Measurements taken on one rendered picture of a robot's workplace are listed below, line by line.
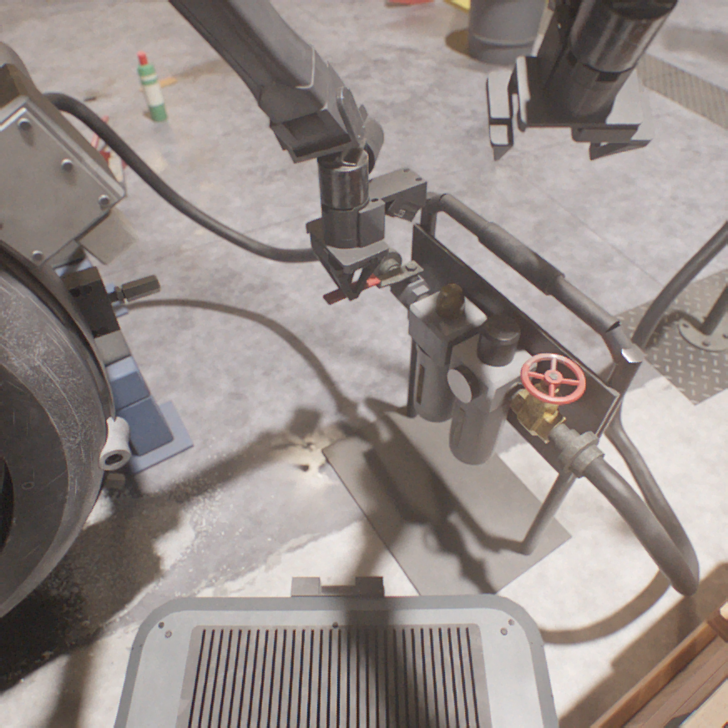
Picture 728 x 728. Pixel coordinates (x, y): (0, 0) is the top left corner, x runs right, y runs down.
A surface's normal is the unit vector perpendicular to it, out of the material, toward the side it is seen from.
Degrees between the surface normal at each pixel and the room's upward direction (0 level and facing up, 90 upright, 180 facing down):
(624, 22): 117
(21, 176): 90
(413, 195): 90
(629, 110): 30
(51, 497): 90
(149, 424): 90
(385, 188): 0
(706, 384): 0
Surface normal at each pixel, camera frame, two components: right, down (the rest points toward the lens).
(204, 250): -0.02, -0.65
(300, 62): 0.81, -0.07
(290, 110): 0.00, 0.98
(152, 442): 0.54, 0.64
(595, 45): -0.68, 0.72
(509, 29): -0.04, 0.81
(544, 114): -0.01, -0.18
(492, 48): -0.41, 0.75
